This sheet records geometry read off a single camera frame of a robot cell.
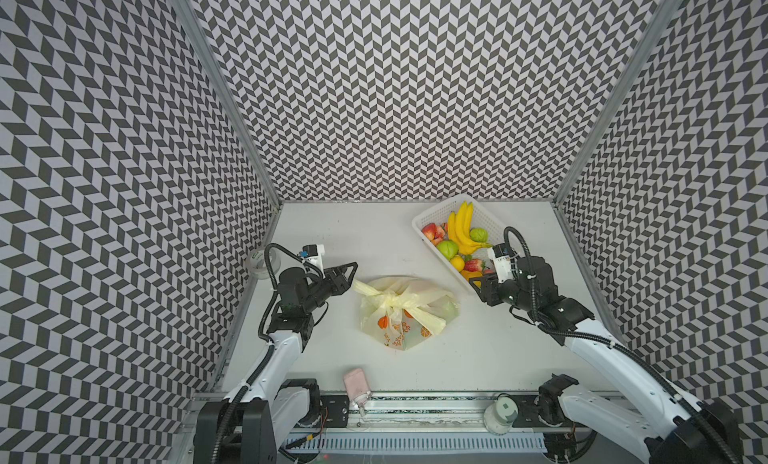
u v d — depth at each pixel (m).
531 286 0.58
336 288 0.72
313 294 0.68
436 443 0.69
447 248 0.94
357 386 0.71
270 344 0.52
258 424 0.40
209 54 0.81
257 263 0.99
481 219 1.04
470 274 0.89
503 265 0.70
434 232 1.02
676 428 0.39
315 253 0.73
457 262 0.94
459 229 1.00
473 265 0.94
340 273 0.74
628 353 0.47
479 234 1.02
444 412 0.74
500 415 0.64
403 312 0.77
